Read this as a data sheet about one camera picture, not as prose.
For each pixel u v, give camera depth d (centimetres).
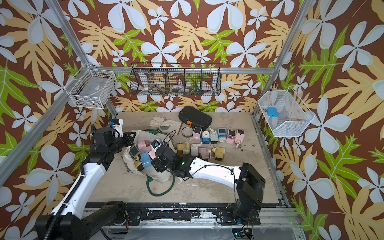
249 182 42
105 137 57
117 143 65
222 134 102
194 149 94
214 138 99
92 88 86
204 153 93
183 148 95
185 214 76
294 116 77
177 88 99
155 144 65
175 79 97
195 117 111
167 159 56
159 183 84
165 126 111
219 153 93
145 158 88
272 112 86
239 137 98
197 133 99
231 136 101
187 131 103
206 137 99
